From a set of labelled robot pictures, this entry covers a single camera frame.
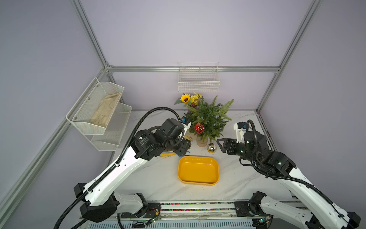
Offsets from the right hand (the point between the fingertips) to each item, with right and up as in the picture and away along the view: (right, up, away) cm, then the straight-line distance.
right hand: (222, 143), depth 68 cm
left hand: (-20, 0, -4) cm, 20 cm away
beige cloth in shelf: (-65, +16, +10) cm, 67 cm away
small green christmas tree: (-7, +11, +6) cm, 14 cm away
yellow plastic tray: (-11, -20, +20) cm, 30 cm away
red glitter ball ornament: (-11, +7, +3) cm, 14 cm away
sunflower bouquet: (-17, +25, +24) cm, 39 cm away
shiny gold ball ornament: (-4, -4, +10) cm, 11 cm away
